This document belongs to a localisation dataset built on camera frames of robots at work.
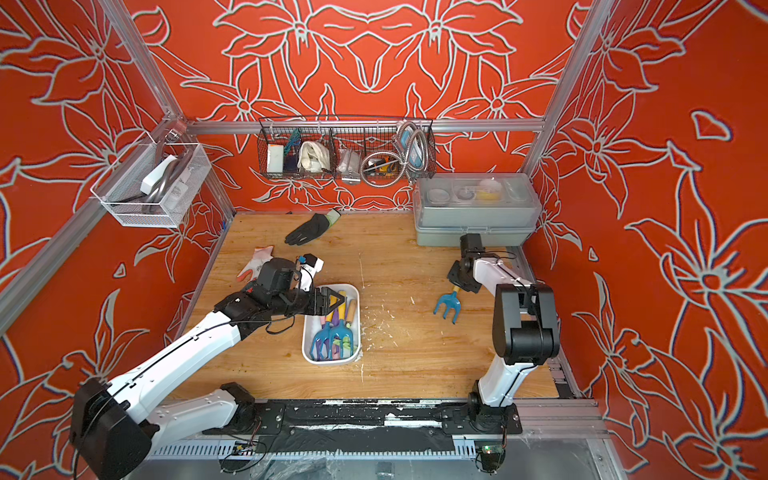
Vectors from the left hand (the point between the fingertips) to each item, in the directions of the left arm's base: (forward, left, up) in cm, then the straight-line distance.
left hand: (337, 296), depth 76 cm
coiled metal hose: (+37, -10, +14) cm, 41 cm away
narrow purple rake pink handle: (-8, +5, -16) cm, 18 cm away
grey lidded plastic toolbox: (+38, -51, -1) cm, 64 cm away
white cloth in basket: (+39, +12, +16) cm, 44 cm away
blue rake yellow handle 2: (+10, -33, -16) cm, 38 cm away
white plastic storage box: (-2, +9, -16) cm, 19 cm away
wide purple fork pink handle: (+1, +2, -15) cm, 15 cm away
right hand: (+18, -34, -14) cm, 40 cm away
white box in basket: (+39, +24, +15) cm, 48 cm away
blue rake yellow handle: (-3, 0, -14) cm, 15 cm away
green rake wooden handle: (-6, -2, -15) cm, 16 cm away
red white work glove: (+24, +34, -17) cm, 45 cm away
